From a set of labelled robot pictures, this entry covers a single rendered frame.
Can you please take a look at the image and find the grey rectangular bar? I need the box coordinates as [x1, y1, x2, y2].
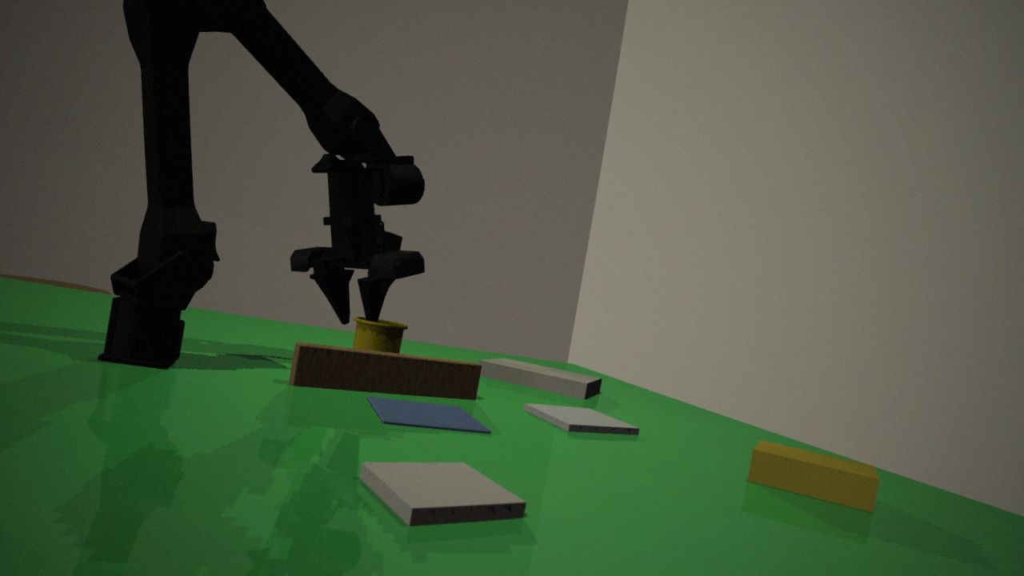
[479, 358, 602, 399]

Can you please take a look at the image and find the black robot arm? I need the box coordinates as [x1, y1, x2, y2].
[98, 0, 425, 369]

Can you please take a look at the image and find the olive yellow rectangular block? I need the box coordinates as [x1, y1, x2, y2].
[746, 440, 880, 512]

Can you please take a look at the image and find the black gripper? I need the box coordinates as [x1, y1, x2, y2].
[290, 207, 425, 325]

